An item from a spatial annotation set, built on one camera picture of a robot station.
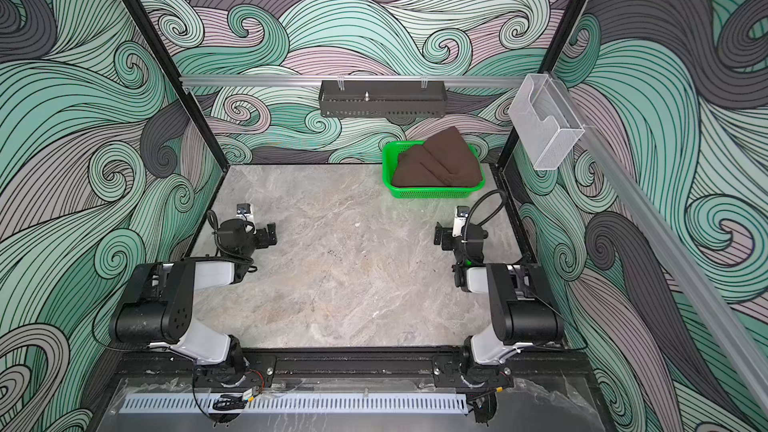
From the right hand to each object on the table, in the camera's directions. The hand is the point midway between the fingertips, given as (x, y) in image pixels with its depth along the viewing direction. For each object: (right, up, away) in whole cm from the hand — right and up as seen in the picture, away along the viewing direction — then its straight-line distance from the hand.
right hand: (454, 222), depth 94 cm
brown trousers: (-1, +21, +13) cm, 24 cm away
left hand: (-64, 0, +1) cm, 64 cm away
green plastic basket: (-20, +25, +21) cm, 39 cm away
